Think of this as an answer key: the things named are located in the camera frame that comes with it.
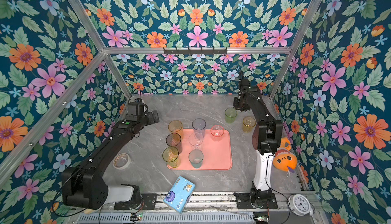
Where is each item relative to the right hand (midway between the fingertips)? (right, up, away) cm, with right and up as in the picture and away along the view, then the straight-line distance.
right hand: (239, 106), depth 95 cm
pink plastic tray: (-14, -30, -4) cm, 33 cm away
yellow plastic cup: (-39, -12, -7) cm, 41 cm away
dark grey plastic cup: (-39, -19, -9) cm, 45 cm away
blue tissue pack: (-34, -43, -25) cm, 60 cm away
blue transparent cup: (-25, -11, -9) cm, 29 cm away
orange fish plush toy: (+20, -28, -17) cm, 39 cm away
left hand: (-51, -3, -12) cm, 53 cm away
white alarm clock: (+23, -46, -26) cm, 58 cm away
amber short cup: (+8, -12, +7) cm, 16 cm away
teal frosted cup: (-26, -27, -15) cm, 41 cm away
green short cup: (-4, -5, +6) cm, 9 cm away
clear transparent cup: (-27, -19, -10) cm, 34 cm away
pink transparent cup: (-14, -16, 0) cm, 22 cm away
